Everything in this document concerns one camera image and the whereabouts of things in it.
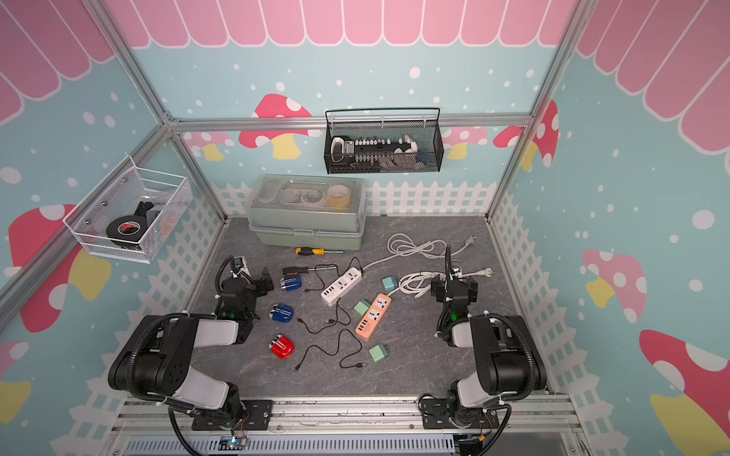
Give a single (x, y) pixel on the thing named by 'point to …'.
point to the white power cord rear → (404, 245)
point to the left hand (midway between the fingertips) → (253, 274)
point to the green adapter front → (378, 352)
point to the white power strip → (340, 286)
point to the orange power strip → (368, 324)
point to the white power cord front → (416, 283)
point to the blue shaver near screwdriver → (290, 283)
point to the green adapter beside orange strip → (361, 308)
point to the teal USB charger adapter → (390, 283)
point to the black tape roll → (128, 228)
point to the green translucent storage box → (289, 211)
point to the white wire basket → (130, 213)
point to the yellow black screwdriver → (304, 251)
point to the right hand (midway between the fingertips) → (454, 275)
